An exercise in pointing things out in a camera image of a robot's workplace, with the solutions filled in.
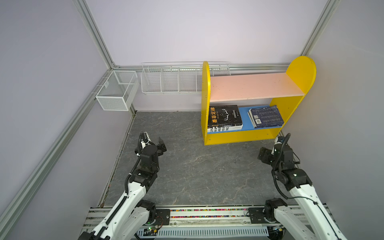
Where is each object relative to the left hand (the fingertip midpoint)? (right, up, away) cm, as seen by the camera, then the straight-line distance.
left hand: (152, 142), depth 78 cm
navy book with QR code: (+69, +14, +14) cm, 72 cm away
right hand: (+62, -5, -1) cm, 62 cm away
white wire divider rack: (+10, +41, +21) cm, 47 cm away
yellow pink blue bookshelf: (+61, +21, +18) cm, 66 cm away
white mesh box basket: (-30, +33, +24) cm, 51 cm away
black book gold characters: (+39, +15, +11) cm, 43 cm away
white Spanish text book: (+47, +8, +10) cm, 49 cm away
